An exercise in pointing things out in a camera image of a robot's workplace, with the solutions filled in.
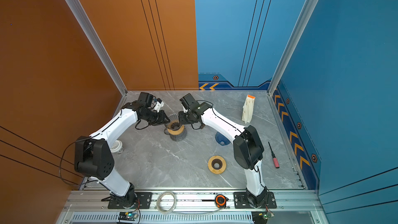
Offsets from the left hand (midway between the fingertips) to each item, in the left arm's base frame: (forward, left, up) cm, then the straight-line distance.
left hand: (169, 119), depth 88 cm
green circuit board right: (-43, -50, -13) cm, 67 cm away
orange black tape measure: (-38, -28, -10) cm, 49 cm away
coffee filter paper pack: (+13, -49, -6) cm, 51 cm away
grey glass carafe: (-6, -4, -10) cm, 12 cm away
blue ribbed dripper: (-7, -31, -11) cm, 33 cm away
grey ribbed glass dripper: (0, -2, -2) cm, 4 cm away
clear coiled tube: (-38, +1, -13) cm, 40 cm away
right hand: (-1, -6, +1) cm, 7 cm away
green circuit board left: (-44, +14, -15) cm, 48 cm away
